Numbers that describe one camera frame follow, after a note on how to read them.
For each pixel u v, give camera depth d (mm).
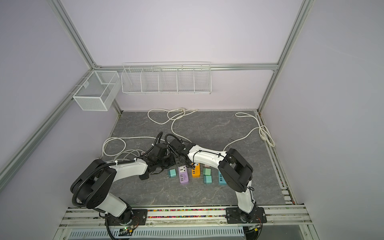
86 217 758
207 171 868
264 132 1076
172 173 865
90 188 445
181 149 691
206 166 886
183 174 848
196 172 860
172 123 1115
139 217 736
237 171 486
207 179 838
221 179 826
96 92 964
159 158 753
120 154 961
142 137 1054
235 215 739
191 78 1044
